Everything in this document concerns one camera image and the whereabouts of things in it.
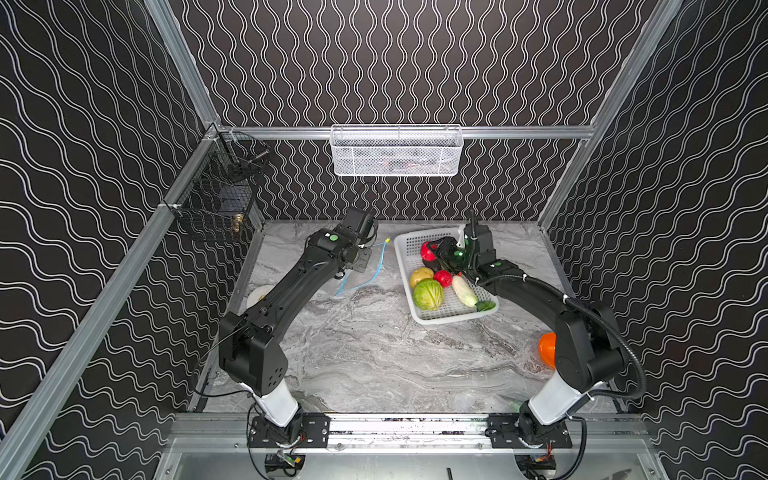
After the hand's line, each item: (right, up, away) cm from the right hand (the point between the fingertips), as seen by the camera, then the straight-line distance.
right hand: (430, 248), depth 89 cm
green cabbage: (-1, -14, +1) cm, 14 cm away
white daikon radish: (+12, -14, +5) cm, 19 cm away
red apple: (-1, -2, -2) cm, 3 cm away
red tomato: (+6, -9, +8) cm, 14 cm away
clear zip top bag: (-25, -11, +13) cm, 30 cm away
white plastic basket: (-5, 0, +17) cm, 18 cm away
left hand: (-20, -2, -7) cm, 21 cm away
